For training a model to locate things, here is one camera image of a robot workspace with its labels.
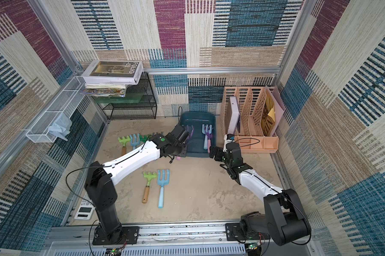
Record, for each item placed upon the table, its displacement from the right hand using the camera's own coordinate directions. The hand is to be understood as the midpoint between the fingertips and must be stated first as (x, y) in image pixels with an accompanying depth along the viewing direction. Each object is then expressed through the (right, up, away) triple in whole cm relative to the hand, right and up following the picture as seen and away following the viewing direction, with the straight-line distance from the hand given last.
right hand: (216, 146), depth 89 cm
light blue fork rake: (-52, +1, +19) cm, 56 cm away
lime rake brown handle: (-59, +2, +19) cm, 62 cm away
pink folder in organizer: (+32, +20, -5) cm, 38 cm away
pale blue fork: (-4, +6, +19) cm, 21 cm away
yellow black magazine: (+27, +16, -4) cm, 31 cm away
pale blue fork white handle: (-30, -20, 0) cm, 36 cm away
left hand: (-18, -2, -4) cm, 19 cm away
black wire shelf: (-48, +25, +30) cm, 61 cm away
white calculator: (-66, -31, -8) cm, 74 cm away
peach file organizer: (+23, +18, +20) cm, 35 cm away
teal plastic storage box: (-7, +6, +20) cm, 22 cm away
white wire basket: (-78, +23, -6) cm, 82 cm away
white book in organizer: (+13, +13, +12) cm, 22 cm away
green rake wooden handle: (-46, +3, +19) cm, 49 cm away
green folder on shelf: (-52, +27, +6) cm, 59 cm away
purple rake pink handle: (-2, +6, +19) cm, 20 cm away
